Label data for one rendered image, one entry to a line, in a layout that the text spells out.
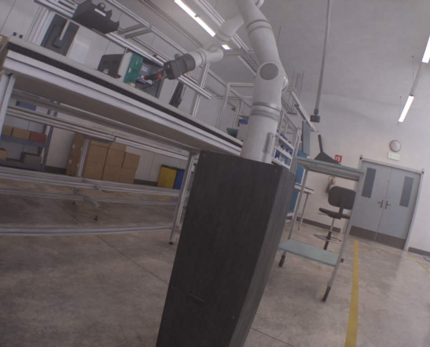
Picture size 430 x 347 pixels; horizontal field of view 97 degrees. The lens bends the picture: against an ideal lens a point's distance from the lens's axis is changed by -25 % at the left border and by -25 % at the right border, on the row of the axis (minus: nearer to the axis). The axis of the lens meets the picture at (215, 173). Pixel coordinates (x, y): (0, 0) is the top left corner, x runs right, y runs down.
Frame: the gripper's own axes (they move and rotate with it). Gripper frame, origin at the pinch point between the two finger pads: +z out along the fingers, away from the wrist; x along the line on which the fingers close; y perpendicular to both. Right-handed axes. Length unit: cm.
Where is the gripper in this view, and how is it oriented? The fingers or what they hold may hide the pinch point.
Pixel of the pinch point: (153, 77)
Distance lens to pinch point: 100.5
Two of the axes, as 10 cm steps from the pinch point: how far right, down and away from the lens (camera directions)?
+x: 2.4, 7.9, 5.6
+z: -5.9, 5.8, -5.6
